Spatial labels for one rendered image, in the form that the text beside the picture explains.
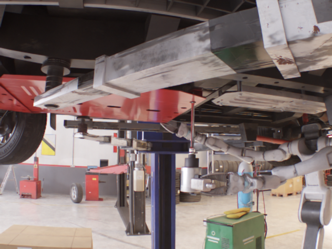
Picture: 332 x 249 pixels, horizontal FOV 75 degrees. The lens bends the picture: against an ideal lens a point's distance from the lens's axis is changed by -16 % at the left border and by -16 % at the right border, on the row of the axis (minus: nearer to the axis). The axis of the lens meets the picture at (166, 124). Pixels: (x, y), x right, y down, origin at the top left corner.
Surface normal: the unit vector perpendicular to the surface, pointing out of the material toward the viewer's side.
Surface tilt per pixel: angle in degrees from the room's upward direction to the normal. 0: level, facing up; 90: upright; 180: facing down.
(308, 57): 180
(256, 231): 86
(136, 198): 90
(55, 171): 90
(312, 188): 104
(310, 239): 77
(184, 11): 90
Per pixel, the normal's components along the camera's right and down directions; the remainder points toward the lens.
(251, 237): 0.60, -0.20
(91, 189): 0.26, -0.15
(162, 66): 0.00, 0.99
